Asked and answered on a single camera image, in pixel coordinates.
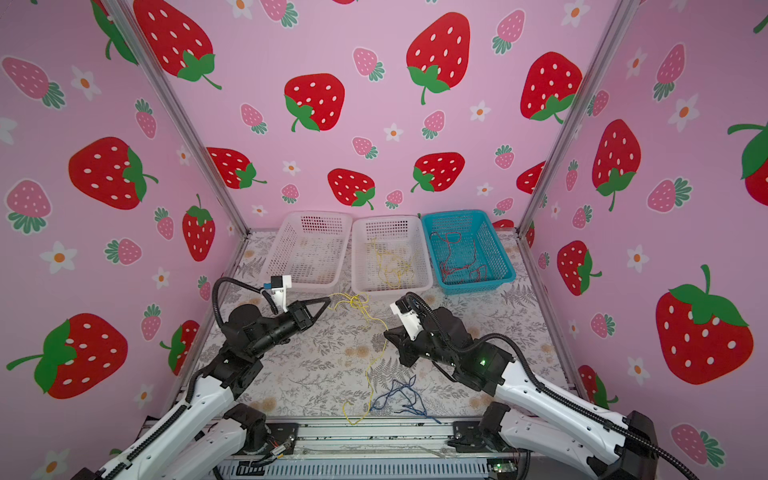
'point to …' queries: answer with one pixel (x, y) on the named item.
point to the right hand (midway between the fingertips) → (384, 334)
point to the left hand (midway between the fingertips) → (328, 301)
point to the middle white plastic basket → (390, 254)
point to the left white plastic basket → (309, 249)
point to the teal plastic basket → (466, 250)
